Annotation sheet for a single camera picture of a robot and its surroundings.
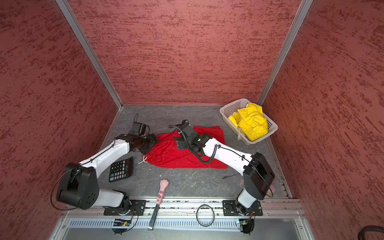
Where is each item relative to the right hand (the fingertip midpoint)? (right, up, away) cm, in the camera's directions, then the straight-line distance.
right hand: (184, 143), depth 83 cm
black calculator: (-37, -16, +2) cm, 41 cm away
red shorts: (-11, -8, +9) cm, 16 cm away
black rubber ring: (+7, -34, -12) cm, 36 cm away
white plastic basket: (+31, +20, +28) cm, 46 cm away
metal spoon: (+24, -20, +2) cm, 31 cm away
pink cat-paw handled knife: (-11, -22, -3) cm, 25 cm away
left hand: (-17, -3, +5) cm, 18 cm away
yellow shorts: (+44, +12, +14) cm, 47 cm away
